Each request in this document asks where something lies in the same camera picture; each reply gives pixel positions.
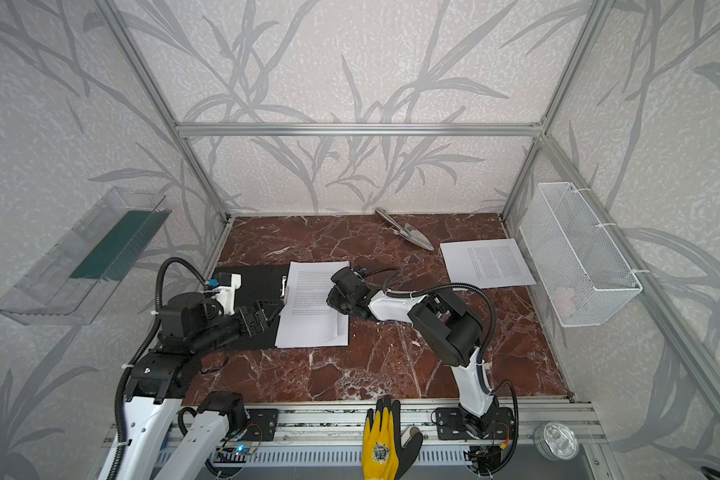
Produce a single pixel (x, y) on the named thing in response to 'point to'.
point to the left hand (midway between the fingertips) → (277, 299)
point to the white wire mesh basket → (582, 274)
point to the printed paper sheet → (487, 263)
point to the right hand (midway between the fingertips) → (327, 289)
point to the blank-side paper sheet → (306, 319)
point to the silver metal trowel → (408, 232)
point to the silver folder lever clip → (283, 285)
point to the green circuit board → (231, 454)
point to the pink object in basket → (564, 300)
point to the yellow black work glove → (384, 456)
